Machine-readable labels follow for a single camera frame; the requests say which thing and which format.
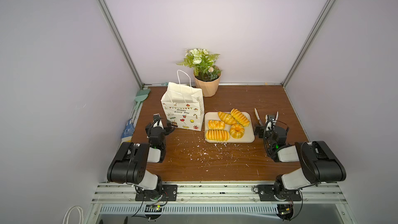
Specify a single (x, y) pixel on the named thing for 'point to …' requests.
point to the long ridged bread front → (218, 135)
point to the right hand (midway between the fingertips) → (269, 118)
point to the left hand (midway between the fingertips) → (160, 119)
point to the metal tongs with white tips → (259, 118)
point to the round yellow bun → (237, 131)
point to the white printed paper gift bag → (184, 106)
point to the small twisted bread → (214, 124)
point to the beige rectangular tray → (229, 113)
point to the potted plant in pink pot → (207, 73)
